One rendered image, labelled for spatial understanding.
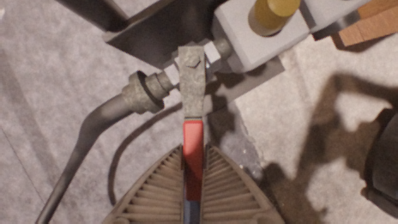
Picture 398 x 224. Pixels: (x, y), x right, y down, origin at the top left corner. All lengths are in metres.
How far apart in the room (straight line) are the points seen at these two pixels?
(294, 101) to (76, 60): 0.93
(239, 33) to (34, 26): 0.87
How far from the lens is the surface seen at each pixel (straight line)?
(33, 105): 0.94
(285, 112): 0.74
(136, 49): 0.18
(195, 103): 0.15
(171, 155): 0.16
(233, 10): 0.18
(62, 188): 0.58
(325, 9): 0.23
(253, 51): 0.18
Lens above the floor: 0.62
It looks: 85 degrees down
